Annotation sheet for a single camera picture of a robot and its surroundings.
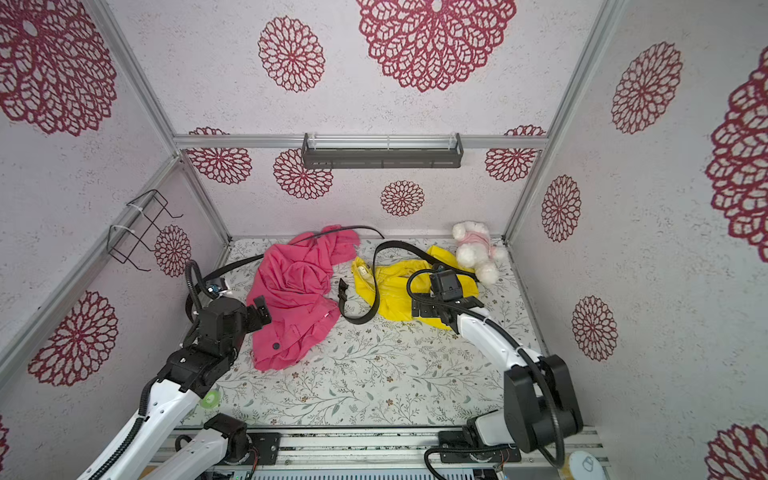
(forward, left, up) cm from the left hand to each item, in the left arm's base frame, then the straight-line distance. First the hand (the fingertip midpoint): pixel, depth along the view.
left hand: (248, 305), depth 76 cm
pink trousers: (+20, -4, -18) cm, 27 cm away
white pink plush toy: (+24, -65, -7) cm, 69 cm away
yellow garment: (+15, -38, -18) cm, 45 cm away
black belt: (+19, -21, -19) cm, 34 cm away
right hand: (+9, -48, -10) cm, 50 cm away
